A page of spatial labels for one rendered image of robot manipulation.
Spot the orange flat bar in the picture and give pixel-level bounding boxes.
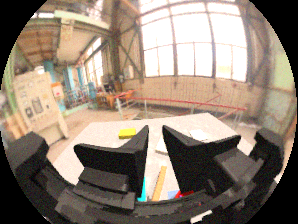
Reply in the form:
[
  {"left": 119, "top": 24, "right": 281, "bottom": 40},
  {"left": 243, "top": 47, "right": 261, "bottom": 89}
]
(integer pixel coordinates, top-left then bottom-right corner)
[{"left": 152, "top": 165, "right": 166, "bottom": 201}]

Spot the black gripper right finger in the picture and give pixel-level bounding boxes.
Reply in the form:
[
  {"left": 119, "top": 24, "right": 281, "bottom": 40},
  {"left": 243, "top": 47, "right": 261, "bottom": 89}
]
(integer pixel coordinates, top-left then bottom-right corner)
[{"left": 162, "top": 124, "right": 241, "bottom": 193}]

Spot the yellow rectangular block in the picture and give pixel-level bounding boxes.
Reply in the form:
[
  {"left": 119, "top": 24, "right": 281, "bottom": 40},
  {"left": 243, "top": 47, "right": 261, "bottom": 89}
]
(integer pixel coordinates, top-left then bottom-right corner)
[{"left": 118, "top": 128, "right": 136, "bottom": 140}]

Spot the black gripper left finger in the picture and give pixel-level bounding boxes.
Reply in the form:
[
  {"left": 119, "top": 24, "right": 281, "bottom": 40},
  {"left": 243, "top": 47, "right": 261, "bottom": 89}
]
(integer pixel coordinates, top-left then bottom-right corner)
[{"left": 73, "top": 124, "right": 149, "bottom": 198}]

